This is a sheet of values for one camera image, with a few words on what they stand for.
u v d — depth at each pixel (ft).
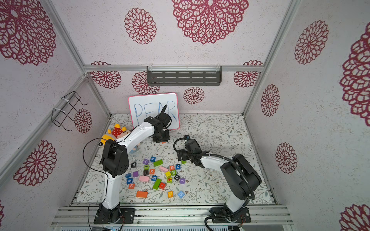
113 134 3.28
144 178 2.83
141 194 2.66
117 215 2.18
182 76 3.16
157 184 2.76
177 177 2.80
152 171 2.91
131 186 2.73
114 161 1.76
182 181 2.80
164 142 2.83
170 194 2.62
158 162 3.06
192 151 2.35
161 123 2.35
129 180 2.79
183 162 3.08
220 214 2.44
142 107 3.31
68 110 2.59
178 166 2.96
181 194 2.61
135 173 2.86
